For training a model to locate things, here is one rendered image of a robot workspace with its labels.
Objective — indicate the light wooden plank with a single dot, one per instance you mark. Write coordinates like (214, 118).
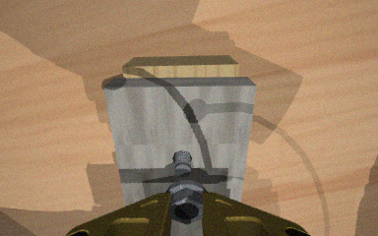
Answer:
(181, 67)

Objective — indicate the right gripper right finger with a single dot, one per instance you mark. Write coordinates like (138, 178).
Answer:
(223, 216)

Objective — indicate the grey threaded bolt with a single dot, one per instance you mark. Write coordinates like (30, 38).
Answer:
(182, 164)

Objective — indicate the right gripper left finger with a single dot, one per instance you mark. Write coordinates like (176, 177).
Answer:
(147, 217)

